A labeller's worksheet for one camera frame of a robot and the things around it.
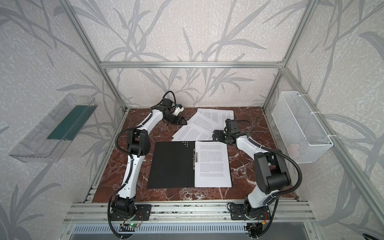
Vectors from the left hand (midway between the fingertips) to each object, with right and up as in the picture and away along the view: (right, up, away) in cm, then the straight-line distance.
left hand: (184, 117), depth 105 cm
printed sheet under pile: (+13, -3, +9) cm, 16 cm away
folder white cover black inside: (-6, -30, -17) cm, 34 cm away
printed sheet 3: (+5, -11, +1) cm, 12 cm away
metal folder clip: (+8, -26, -14) cm, 31 cm away
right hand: (+23, -10, -10) cm, 27 cm away
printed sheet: (+19, -32, -17) cm, 40 cm away
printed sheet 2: (+25, +1, +10) cm, 27 cm away
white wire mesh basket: (+55, -8, -44) cm, 70 cm away
